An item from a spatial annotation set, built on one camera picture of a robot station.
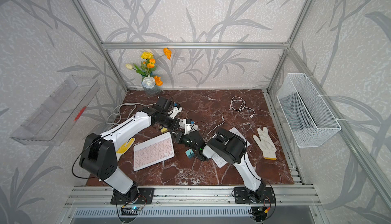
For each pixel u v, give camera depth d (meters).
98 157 0.44
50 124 0.64
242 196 0.73
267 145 0.90
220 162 0.84
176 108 0.80
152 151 0.84
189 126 0.84
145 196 0.73
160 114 0.68
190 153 0.86
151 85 0.91
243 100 1.12
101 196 0.75
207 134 0.94
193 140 0.73
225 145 0.57
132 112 1.06
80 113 0.68
